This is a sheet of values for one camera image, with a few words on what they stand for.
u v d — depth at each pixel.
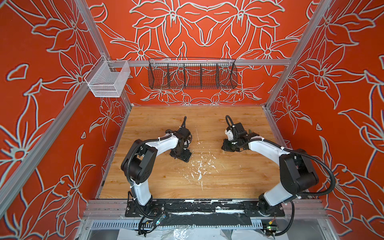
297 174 0.45
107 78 0.93
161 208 0.73
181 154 0.81
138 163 0.48
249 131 1.04
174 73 1.01
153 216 0.60
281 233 0.67
